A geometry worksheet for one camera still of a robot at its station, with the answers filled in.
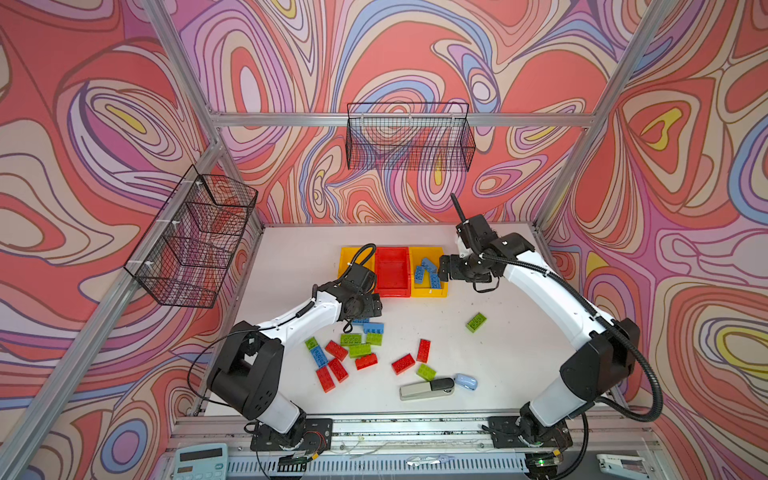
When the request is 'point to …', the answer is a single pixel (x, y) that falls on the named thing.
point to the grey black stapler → (436, 387)
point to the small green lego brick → (311, 343)
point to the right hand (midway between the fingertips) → (456, 280)
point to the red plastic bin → (392, 272)
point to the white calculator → (203, 461)
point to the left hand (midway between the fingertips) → (368, 306)
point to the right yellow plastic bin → (425, 290)
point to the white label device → (631, 467)
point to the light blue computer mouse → (466, 381)
